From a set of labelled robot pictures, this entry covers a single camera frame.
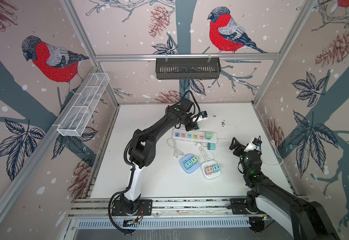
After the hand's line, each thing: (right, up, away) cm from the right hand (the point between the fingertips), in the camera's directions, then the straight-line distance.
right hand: (239, 142), depth 84 cm
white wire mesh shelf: (-88, +13, -13) cm, 89 cm away
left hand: (-24, +10, +6) cm, 27 cm away
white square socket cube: (-17, -13, +2) cm, 21 cm away
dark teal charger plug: (-14, -5, +11) cm, 18 cm away
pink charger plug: (-19, -15, -5) cm, 24 cm away
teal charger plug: (-15, -14, -5) cm, 21 cm away
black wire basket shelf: (-28, +49, +19) cm, 60 cm away
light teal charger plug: (-30, -12, -3) cm, 32 cm away
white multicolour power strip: (-22, +2, +14) cm, 26 cm away
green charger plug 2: (-16, +2, +10) cm, 19 cm away
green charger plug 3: (-26, -10, -1) cm, 28 cm away
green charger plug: (-23, +10, +4) cm, 25 cm away
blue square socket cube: (-27, -15, -1) cm, 31 cm away
